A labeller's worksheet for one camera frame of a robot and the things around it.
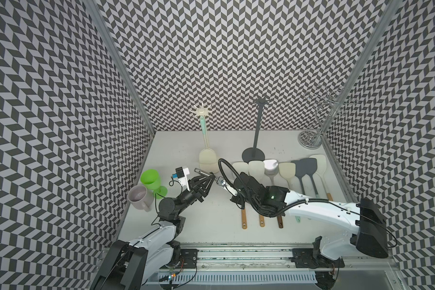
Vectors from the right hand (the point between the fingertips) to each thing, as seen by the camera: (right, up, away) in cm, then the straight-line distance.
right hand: (231, 185), depth 76 cm
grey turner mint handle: (+38, +2, +22) cm, 44 cm away
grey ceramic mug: (-39, -6, +1) cm, 40 cm away
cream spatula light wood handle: (+6, -17, +5) cm, 18 cm away
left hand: (-7, +5, -6) cm, 10 cm away
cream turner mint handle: (+31, +3, +21) cm, 38 cm away
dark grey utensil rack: (+14, +12, +29) cm, 34 cm away
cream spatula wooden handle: (+49, +4, +21) cm, 53 cm away
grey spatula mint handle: (+43, +6, +21) cm, 48 cm away
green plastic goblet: (-40, 0, +13) cm, 42 cm away
